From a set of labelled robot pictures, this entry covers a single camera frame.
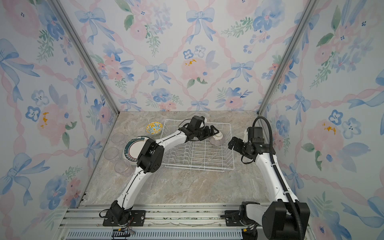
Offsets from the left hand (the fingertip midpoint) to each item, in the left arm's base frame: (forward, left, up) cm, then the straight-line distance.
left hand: (217, 132), depth 97 cm
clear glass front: (+1, +68, -8) cm, 68 cm away
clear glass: (-9, +70, -11) cm, 72 cm away
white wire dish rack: (-12, +10, -9) cm, 18 cm away
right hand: (-14, -8, +7) cm, 18 cm away
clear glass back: (-21, +57, -7) cm, 62 cm away
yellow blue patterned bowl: (+10, +44, -8) cm, 46 cm away
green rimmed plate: (-9, +54, -7) cm, 55 cm away
